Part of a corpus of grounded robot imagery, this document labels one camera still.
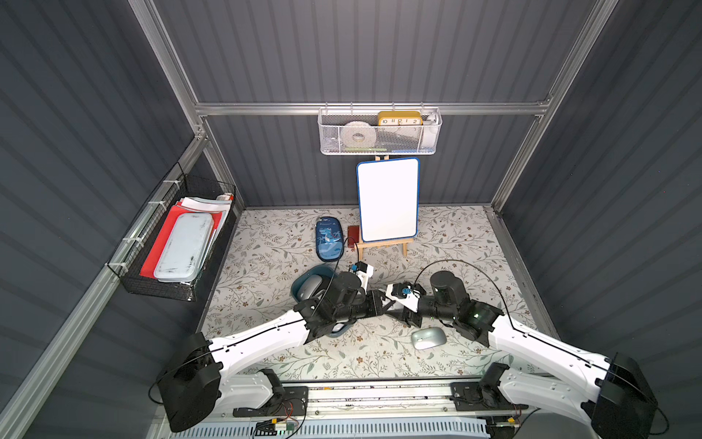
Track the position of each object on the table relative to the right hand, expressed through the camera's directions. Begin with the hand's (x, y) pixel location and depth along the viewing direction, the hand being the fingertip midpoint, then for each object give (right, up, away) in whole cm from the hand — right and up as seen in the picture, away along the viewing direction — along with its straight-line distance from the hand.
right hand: (394, 294), depth 76 cm
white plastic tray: (-53, +13, -9) cm, 56 cm away
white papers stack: (-51, +25, +4) cm, 57 cm away
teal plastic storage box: (-23, +4, +20) cm, 31 cm away
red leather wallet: (-12, +16, +36) cm, 41 cm away
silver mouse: (+13, -17, +12) cm, 24 cm away
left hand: (0, -2, -3) cm, 4 cm away
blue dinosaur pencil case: (-21, +15, +29) cm, 39 cm away
